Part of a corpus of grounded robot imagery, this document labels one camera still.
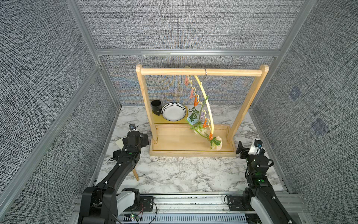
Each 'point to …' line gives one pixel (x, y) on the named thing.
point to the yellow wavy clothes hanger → (208, 123)
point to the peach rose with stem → (216, 144)
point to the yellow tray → (160, 119)
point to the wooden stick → (135, 174)
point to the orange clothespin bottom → (210, 136)
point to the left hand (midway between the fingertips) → (139, 134)
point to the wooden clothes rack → (196, 140)
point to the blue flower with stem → (193, 119)
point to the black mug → (156, 107)
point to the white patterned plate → (174, 111)
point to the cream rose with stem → (201, 128)
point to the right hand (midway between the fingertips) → (249, 140)
